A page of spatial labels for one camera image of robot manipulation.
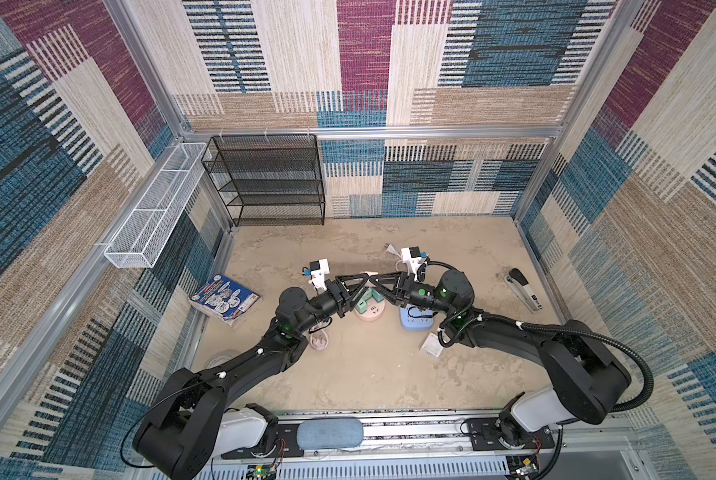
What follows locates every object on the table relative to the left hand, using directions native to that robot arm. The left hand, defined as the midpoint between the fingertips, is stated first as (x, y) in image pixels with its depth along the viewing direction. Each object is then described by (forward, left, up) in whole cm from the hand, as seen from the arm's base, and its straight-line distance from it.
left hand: (372, 281), depth 71 cm
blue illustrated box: (+10, +46, -25) cm, 53 cm away
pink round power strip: (+6, -2, -25) cm, 25 cm away
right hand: (0, 0, -3) cm, 3 cm away
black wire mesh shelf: (+51, +35, -10) cm, 63 cm away
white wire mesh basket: (+9, +54, +6) cm, 55 cm away
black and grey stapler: (+11, -49, -24) cm, 56 cm away
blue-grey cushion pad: (-27, +10, -23) cm, 37 cm away
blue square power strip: (-7, -10, -7) cm, 14 cm away
